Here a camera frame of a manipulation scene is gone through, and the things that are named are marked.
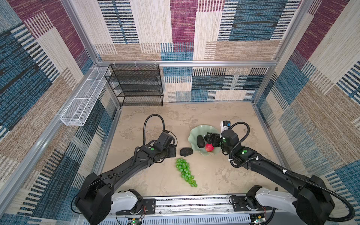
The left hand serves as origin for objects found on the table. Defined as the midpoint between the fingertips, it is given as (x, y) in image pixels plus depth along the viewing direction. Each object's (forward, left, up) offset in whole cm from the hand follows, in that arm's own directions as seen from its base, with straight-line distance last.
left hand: (174, 148), depth 83 cm
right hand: (+5, -23, +5) cm, 24 cm away
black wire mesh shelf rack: (+52, +30, +6) cm, 60 cm away
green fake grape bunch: (-9, -5, -5) cm, 12 cm away
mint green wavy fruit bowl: (+17, -19, -6) cm, 26 cm away
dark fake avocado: (+7, -17, -6) cm, 20 cm away
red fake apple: (+3, -22, -5) cm, 23 cm away
